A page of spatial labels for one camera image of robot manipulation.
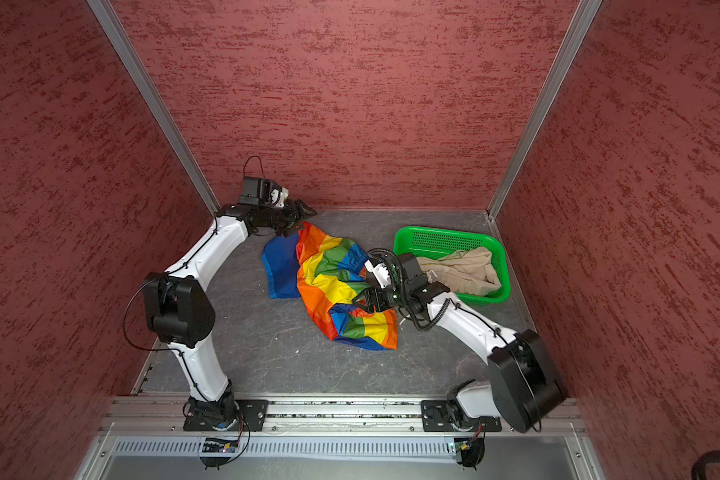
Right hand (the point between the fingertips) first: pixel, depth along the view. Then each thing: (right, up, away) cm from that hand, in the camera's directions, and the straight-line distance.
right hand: (361, 304), depth 81 cm
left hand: (-15, +23, +7) cm, 29 cm away
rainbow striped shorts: (-11, +8, +11) cm, 17 cm away
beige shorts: (+34, +8, +14) cm, 38 cm away
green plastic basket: (+24, +17, +25) cm, 39 cm away
